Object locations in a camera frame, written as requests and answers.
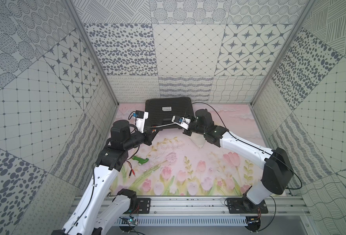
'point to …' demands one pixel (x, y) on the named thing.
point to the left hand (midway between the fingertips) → (155, 124)
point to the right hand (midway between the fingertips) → (180, 120)
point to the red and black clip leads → (131, 170)
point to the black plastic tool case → (161, 111)
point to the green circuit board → (129, 220)
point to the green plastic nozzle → (140, 161)
